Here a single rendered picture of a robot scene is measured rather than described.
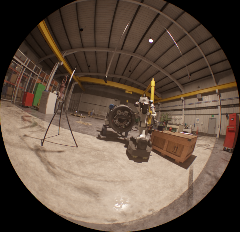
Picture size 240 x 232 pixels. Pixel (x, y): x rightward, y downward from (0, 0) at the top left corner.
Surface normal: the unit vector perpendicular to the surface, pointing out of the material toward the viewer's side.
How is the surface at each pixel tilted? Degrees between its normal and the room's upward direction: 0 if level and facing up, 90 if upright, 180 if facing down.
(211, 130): 90
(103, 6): 173
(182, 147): 90
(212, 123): 90
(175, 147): 90
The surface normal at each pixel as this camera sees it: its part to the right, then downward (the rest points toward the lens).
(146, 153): -0.18, -0.11
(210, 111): -0.96, -0.19
